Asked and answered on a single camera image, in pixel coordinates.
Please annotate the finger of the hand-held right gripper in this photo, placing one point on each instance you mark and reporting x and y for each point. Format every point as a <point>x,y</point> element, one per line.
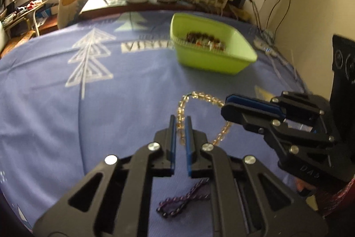
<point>249,103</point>
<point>244,117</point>

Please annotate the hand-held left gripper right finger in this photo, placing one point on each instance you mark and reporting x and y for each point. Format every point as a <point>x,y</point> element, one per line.
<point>190,142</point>

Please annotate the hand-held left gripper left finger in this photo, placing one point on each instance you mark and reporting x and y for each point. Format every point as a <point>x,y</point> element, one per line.
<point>172,142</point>

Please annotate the green plastic tub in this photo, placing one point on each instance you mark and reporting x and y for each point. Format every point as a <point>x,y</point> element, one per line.
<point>210,62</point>

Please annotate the person's right forearm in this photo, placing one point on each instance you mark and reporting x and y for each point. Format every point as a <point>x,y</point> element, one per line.
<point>338,201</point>

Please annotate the blue printed tablecloth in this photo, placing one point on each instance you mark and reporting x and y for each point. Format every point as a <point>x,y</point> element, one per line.
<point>55,128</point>

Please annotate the wooden armchair with cushion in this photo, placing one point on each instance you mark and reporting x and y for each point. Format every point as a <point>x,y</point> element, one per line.
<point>16,42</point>

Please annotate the small wooden side table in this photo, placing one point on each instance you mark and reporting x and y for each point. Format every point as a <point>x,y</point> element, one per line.
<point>25,11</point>

